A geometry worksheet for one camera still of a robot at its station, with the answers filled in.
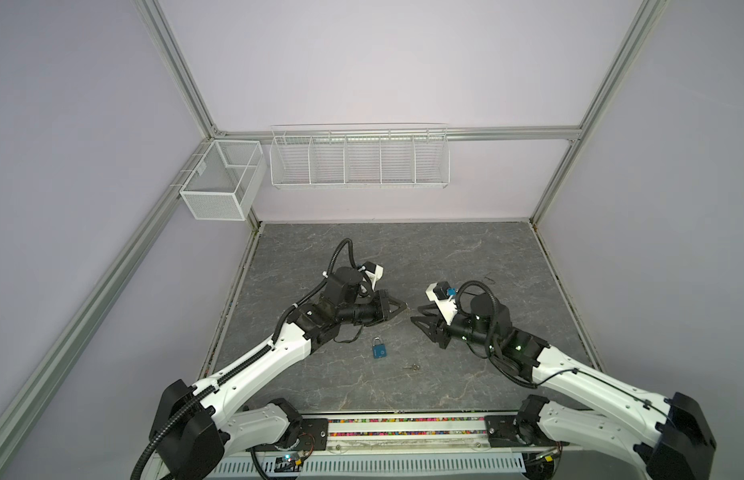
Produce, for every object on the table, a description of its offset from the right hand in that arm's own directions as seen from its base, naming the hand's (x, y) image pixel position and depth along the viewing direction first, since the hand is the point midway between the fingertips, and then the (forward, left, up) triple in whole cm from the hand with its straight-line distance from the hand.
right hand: (417, 315), depth 73 cm
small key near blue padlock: (-6, 0, -20) cm, 21 cm away
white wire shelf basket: (+53, +16, +10) cm, 56 cm away
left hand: (0, +3, +3) cm, 4 cm away
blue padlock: (-1, +10, -19) cm, 22 cm away
